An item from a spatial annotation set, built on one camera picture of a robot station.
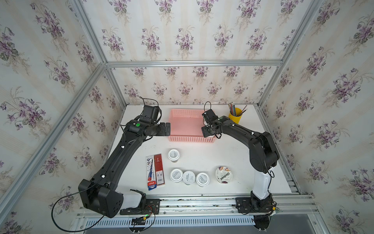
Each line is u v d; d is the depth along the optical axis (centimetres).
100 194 37
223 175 79
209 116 76
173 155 85
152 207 73
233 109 100
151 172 84
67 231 37
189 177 77
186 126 109
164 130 69
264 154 50
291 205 75
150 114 56
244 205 73
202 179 76
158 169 85
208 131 83
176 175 78
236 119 101
